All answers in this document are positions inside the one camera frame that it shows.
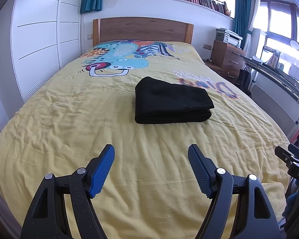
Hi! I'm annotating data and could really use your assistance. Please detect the black pants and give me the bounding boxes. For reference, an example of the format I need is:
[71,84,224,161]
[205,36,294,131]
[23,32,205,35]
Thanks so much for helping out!
[134,77,214,124]

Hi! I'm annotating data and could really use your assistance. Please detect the white desk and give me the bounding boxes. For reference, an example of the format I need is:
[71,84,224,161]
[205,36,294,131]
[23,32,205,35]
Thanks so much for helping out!
[242,57,299,140]

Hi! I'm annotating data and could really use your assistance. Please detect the black tote bag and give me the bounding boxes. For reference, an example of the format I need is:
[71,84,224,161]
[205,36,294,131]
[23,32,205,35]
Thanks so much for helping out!
[235,69,252,98]

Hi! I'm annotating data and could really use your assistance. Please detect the yellow printed bed cover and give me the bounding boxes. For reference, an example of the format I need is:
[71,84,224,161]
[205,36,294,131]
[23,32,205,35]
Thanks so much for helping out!
[0,41,289,238]

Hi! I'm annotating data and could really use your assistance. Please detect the round white desk lamp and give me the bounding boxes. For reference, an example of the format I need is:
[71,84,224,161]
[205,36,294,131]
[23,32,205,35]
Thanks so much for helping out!
[290,40,299,50]

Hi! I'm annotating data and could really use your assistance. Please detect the wooden drawer dresser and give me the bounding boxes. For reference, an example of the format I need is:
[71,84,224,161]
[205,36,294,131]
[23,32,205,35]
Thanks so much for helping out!
[204,40,246,84]

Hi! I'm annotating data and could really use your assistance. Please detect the white printer on dresser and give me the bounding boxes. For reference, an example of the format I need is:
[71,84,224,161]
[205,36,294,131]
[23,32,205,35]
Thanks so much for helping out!
[215,28,243,48]

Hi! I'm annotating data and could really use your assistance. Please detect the teal curtain right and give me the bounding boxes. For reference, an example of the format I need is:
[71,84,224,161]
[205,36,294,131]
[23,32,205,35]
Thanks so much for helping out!
[233,0,260,51]

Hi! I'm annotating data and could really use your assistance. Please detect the white wardrobe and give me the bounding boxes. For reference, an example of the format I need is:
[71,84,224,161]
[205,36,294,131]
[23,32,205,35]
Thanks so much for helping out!
[11,0,81,101]

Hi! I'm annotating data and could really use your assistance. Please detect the wooden headboard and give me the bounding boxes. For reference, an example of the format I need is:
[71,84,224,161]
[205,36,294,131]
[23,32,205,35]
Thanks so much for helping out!
[92,17,194,46]

